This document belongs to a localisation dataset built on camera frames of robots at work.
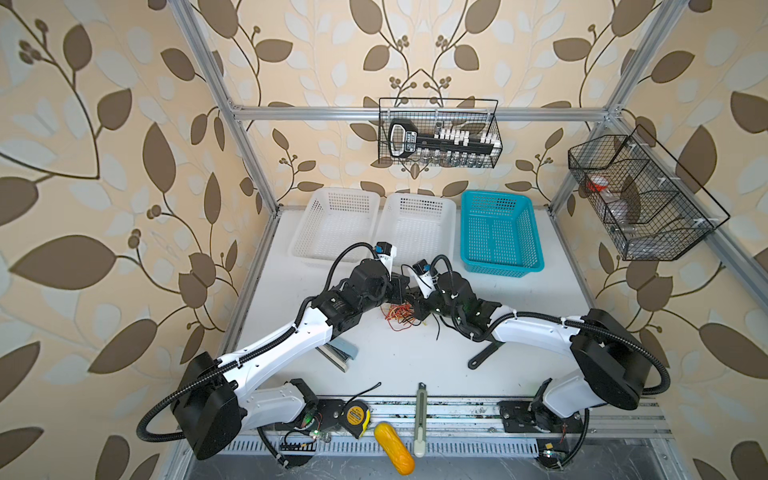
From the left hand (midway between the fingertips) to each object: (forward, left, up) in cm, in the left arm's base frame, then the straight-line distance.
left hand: (413, 277), depth 76 cm
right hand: (0, +2, -9) cm, 9 cm away
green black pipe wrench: (-14, -19, -21) cm, 31 cm away
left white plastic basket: (+40, +31, -23) cm, 55 cm away
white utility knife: (-29, -3, -20) cm, 35 cm away
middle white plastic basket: (+36, -3, -22) cm, 43 cm away
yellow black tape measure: (-28, +13, -18) cm, 36 cm away
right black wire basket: (+14, -58, +14) cm, 61 cm away
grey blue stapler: (-13, +20, -19) cm, 31 cm away
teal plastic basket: (+33, -34, -21) cm, 52 cm away
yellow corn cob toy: (-35, +4, -18) cm, 39 cm away
